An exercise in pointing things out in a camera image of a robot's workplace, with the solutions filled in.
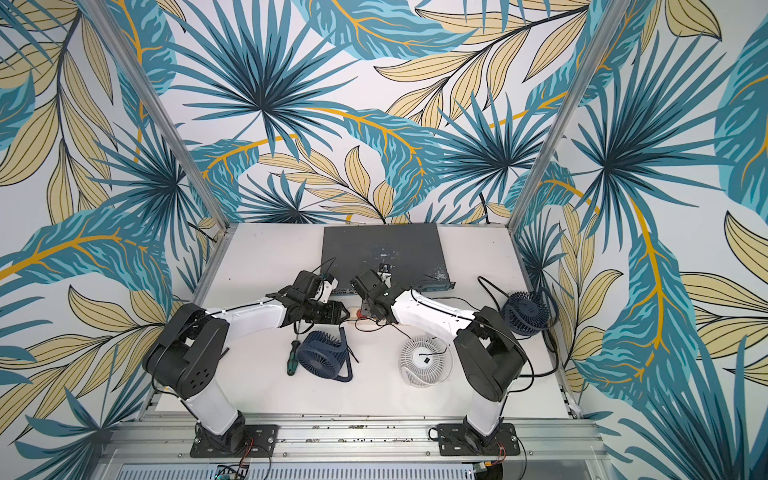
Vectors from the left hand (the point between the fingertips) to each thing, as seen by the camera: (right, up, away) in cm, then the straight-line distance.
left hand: (341, 316), depth 92 cm
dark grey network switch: (+24, +20, +14) cm, 34 cm away
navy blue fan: (+56, +2, -1) cm, 56 cm away
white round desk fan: (+24, -10, -12) cm, 29 cm away
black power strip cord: (+46, +9, -2) cm, 47 cm away
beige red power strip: (+3, 0, 0) cm, 3 cm away
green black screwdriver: (-12, -10, -8) cm, 18 cm away
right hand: (+5, +1, -5) cm, 7 cm away
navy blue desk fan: (-2, -6, -17) cm, 18 cm away
